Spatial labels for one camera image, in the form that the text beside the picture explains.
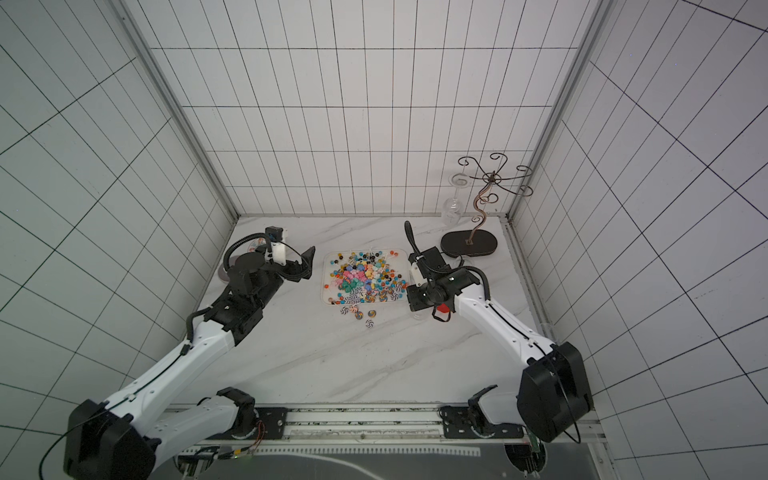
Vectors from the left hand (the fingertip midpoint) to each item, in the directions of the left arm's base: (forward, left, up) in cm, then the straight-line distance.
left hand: (296, 249), depth 79 cm
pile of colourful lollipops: (+6, -25, -23) cm, 35 cm away
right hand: (-5, -33, -12) cm, 36 cm away
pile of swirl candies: (-1, -15, -24) cm, 29 cm away
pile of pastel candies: (+6, -16, -23) cm, 28 cm away
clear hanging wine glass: (+19, -45, -2) cm, 49 cm away
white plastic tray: (+13, -29, -24) cm, 40 cm away
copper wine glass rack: (+21, -57, -23) cm, 65 cm away
